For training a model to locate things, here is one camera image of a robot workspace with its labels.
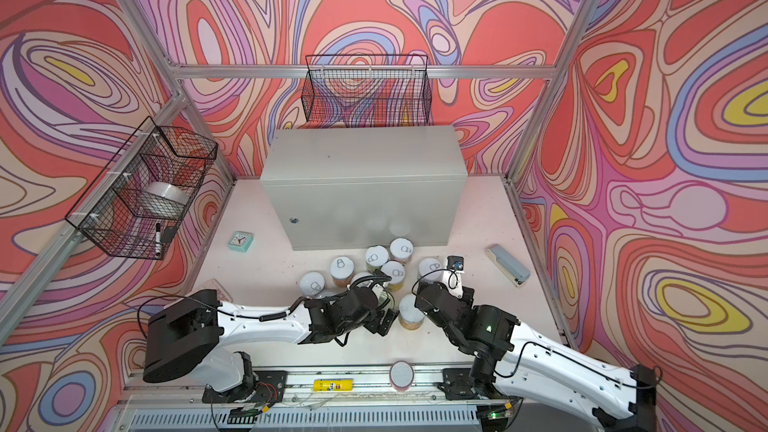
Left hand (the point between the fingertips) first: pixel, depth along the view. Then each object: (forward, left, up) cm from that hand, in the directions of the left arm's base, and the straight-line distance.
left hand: (392, 305), depth 81 cm
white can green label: (+15, +5, 0) cm, 16 cm away
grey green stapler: (+13, -36, -2) cm, 39 cm away
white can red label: (+18, -3, -1) cm, 19 cm away
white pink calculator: (+5, +51, -5) cm, 52 cm away
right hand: (+1, -12, +7) cm, 14 cm away
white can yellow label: (+11, -1, -1) cm, 11 cm away
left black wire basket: (+26, +66, +23) cm, 74 cm away
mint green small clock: (+23, +51, -3) cm, 56 cm away
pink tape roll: (-17, -2, -1) cm, 17 cm away
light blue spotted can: (+11, -11, 0) cm, 16 cm away
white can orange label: (+11, +15, -1) cm, 19 cm away
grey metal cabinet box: (+48, +10, -3) cm, 49 cm away
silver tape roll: (+16, +55, +27) cm, 63 cm away
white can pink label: (+6, +23, 0) cm, 24 cm away
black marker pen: (+9, +57, +19) cm, 61 cm away
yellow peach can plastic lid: (-2, -4, +1) cm, 5 cm away
